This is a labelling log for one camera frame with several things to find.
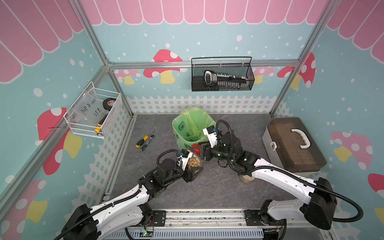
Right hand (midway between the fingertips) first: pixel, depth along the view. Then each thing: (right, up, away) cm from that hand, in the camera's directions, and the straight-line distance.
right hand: (194, 147), depth 70 cm
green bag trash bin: (-4, +10, +20) cm, 22 cm away
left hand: (+2, -11, +5) cm, 12 cm away
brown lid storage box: (+54, -1, +15) cm, 56 cm away
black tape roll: (-47, +23, +10) cm, 53 cm away
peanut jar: (0, -7, +4) cm, 8 cm away
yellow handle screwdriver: (-38, 0, +33) cm, 50 cm away
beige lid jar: (+28, -19, +11) cm, 36 cm away
